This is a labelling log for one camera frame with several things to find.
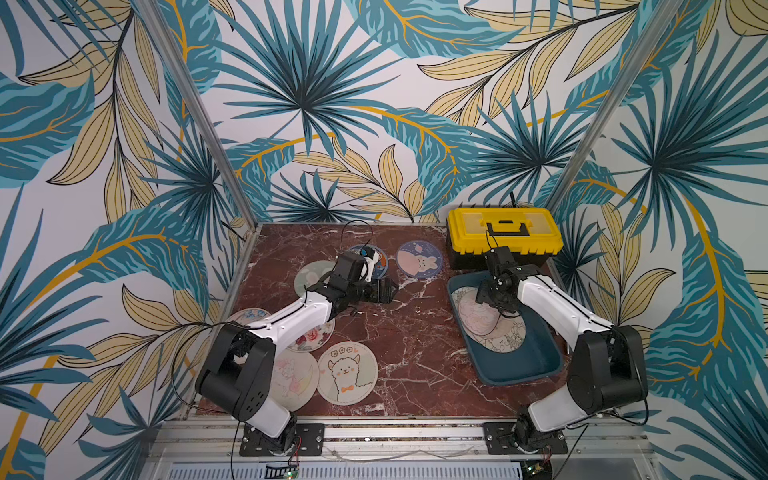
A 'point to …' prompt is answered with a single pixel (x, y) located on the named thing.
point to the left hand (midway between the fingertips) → (385, 290)
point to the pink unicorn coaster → (478, 318)
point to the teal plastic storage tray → (540, 354)
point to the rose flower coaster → (314, 338)
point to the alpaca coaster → (347, 373)
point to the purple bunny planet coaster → (419, 259)
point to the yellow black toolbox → (532, 234)
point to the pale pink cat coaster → (295, 379)
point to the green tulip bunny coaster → (507, 335)
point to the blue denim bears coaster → (381, 263)
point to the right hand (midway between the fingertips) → (491, 298)
